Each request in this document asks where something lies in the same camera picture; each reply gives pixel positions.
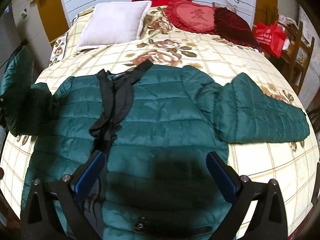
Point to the green quilted down jacket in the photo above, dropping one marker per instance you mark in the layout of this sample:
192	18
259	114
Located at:
156	124

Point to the floral checked bed cover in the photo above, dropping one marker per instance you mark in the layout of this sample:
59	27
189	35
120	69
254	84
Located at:
293	164

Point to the white square pillow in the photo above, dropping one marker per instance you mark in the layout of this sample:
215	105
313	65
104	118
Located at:
114	23

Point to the wooden shelf rack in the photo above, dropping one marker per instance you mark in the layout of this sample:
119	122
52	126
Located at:
295	57

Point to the dark red velvet cushion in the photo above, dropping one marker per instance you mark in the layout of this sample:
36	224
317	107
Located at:
233	28

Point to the red shopping bag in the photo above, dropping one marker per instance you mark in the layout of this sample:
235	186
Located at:
270	38

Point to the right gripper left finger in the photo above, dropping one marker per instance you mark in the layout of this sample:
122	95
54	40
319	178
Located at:
40	219

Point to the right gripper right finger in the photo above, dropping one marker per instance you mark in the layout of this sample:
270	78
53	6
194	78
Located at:
269	218

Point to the red heart-shaped cushion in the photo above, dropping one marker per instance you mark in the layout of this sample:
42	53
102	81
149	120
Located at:
191	17

